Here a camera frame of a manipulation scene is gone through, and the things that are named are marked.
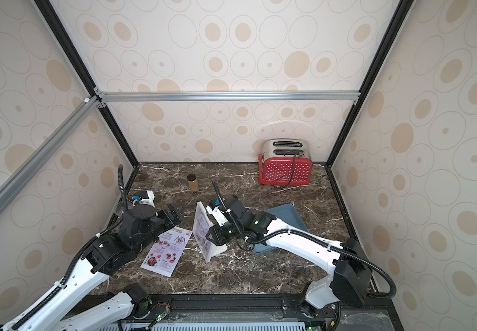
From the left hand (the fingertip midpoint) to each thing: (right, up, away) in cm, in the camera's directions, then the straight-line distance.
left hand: (184, 209), depth 69 cm
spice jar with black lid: (-5, +9, +33) cm, 35 cm away
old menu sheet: (-13, -20, +18) cm, 30 cm away
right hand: (+10, -9, +6) cm, 15 cm away
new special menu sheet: (+4, -7, +9) cm, 12 cm away
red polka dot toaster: (+40, +19, +29) cm, 53 cm away
